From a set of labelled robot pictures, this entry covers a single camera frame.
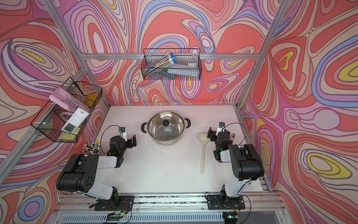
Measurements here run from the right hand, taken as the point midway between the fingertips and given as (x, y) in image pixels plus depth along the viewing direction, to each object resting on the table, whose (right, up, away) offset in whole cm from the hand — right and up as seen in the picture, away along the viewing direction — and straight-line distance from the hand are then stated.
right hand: (217, 131), depth 96 cm
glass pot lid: (-36, +4, -5) cm, 36 cm away
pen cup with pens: (-73, -8, -20) cm, 76 cm away
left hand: (-61, -3, -2) cm, 61 cm away
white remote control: (-79, +7, -27) cm, 84 cm away
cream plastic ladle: (-10, -6, +1) cm, 11 cm away
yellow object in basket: (-78, +20, -17) cm, 82 cm away
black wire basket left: (-89, +8, -29) cm, 94 cm away
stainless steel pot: (-50, +3, -5) cm, 50 cm away
